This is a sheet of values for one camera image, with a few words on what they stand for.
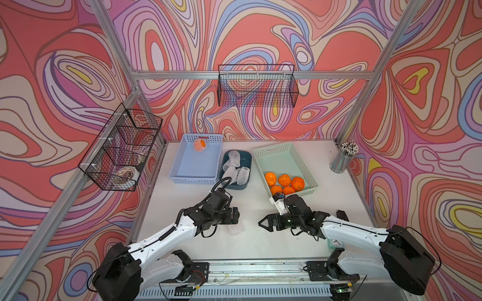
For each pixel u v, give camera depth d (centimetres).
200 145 111
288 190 93
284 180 95
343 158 96
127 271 39
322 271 73
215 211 62
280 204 77
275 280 73
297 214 65
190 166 111
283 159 110
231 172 96
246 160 108
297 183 93
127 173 72
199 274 72
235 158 102
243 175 94
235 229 80
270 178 96
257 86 96
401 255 41
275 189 91
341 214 86
